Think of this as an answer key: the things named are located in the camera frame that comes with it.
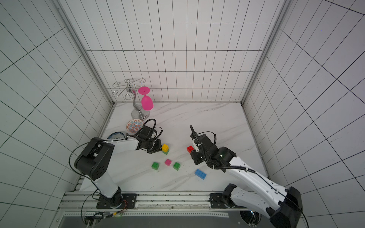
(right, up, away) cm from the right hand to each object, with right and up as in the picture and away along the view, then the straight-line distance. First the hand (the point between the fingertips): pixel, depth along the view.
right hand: (193, 149), depth 78 cm
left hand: (-20, -5, +14) cm, 25 cm away
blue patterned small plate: (-52, +7, +17) cm, 55 cm away
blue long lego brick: (+4, -15, +3) cm, 16 cm away
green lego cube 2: (-10, -11, +4) cm, 15 cm away
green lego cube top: (-17, -6, +12) cm, 22 cm away
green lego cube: (-23, -11, +5) cm, 26 cm away
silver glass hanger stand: (-42, +20, +33) cm, 57 cm away
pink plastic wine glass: (-31, +28, +20) cm, 46 cm away
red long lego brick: (-2, 0, 0) cm, 2 cm away
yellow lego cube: (-17, -1, +8) cm, 19 cm away
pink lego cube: (-15, -10, +8) cm, 20 cm away
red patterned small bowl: (-42, +11, +26) cm, 51 cm away
